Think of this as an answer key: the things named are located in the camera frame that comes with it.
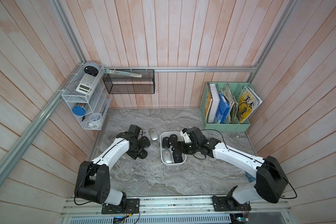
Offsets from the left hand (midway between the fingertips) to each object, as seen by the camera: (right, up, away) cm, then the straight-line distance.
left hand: (142, 151), depth 87 cm
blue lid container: (-34, +25, -10) cm, 44 cm away
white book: (+48, +30, +5) cm, 57 cm away
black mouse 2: (+1, +5, +11) cm, 12 cm away
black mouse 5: (+23, -4, +1) cm, 23 cm away
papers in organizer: (+59, +39, +9) cm, 71 cm away
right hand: (+21, +3, -5) cm, 21 cm away
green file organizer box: (+45, +34, +13) cm, 58 cm away
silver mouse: (+6, +9, +16) cm, 20 cm away
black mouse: (+1, -1, -3) cm, 4 cm away
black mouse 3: (+15, +4, +8) cm, 18 cm away
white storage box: (+16, +10, +10) cm, 21 cm away
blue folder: (+55, +27, +7) cm, 62 cm away
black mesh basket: (-18, +48, +19) cm, 55 cm away
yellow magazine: (+74, +32, +11) cm, 82 cm away
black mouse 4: (+20, +7, +8) cm, 23 cm away
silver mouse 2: (+16, -4, +3) cm, 17 cm away
